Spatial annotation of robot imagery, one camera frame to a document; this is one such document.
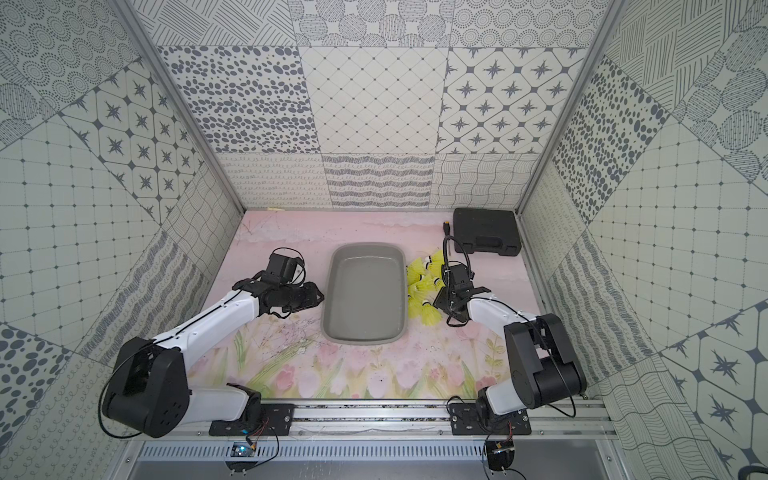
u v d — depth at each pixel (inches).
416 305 36.2
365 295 37.6
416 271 39.6
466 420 28.7
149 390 16.2
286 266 27.6
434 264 39.9
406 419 30.1
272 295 25.4
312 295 31.1
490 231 44.3
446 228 45.1
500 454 28.9
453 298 28.7
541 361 17.4
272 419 28.8
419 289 37.6
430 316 36.3
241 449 28.1
